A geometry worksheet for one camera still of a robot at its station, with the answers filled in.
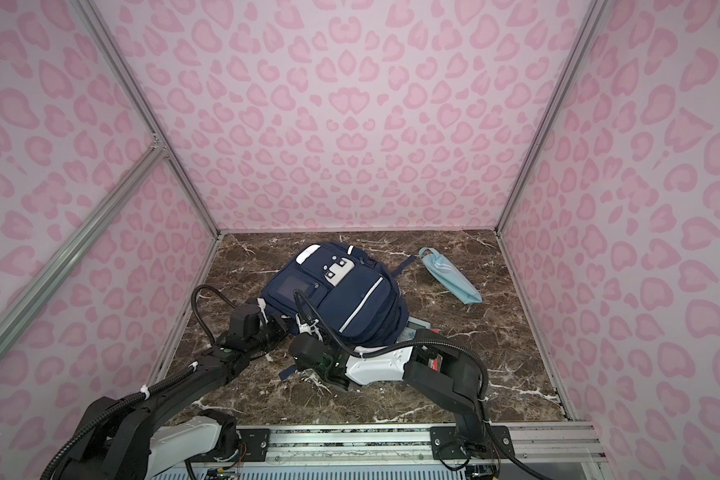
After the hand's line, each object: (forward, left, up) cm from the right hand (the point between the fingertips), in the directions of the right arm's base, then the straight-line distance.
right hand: (301, 339), depth 84 cm
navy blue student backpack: (+13, -15, +2) cm, 20 cm away
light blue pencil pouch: (+23, -47, -3) cm, 52 cm away
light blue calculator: (+6, -31, -5) cm, 32 cm away
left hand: (+6, +1, +2) cm, 7 cm away
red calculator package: (-16, -32, +28) cm, 45 cm away
